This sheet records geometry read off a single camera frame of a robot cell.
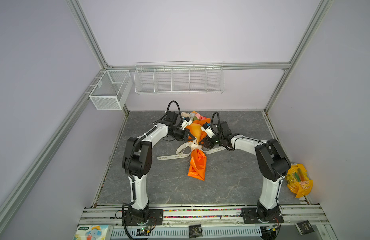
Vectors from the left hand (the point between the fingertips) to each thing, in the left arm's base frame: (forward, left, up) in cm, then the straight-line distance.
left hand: (195, 140), depth 88 cm
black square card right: (-46, -48, -10) cm, 67 cm away
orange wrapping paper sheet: (-13, -1, -6) cm, 15 cm away
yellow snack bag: (-25, -55, -8) cm, 61 cm away
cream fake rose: (+26, +5, -6) cm, 27 cm away
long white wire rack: (+38, +9, +18) cm, 43 cm away
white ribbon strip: (-1, +3, -5) cm, 6 cm away
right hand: (+3, -4, -7) cm, 8 cm away
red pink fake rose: (+24, -6, -7) cm, 26 cm away
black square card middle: (-44, +3, -10) cm, 45 cm away
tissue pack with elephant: (-41, +48, -6) cm, 64 cm away
